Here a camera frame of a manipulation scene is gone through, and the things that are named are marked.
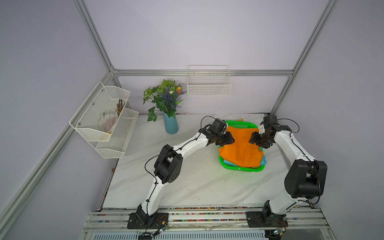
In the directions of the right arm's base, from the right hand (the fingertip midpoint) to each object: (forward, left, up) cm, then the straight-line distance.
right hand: (254, 144), depth 89 cm
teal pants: (-12, -2, 0) cm, 12 cm away
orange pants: (-5, +8, -2) cm, 10 cm away
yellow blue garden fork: (+31, -1, -11) cm, 33 cm away
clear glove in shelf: (+4, +82, +20) cm, 84 cm away
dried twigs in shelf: (+13, +78, +21) cm, 82 cm away
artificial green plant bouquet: (+20, +52, +22) cm, 60 cm away
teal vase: (+19, +53, -2) cm, 56 cm away
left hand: (+1, +13, +2) cm, 13 cm away
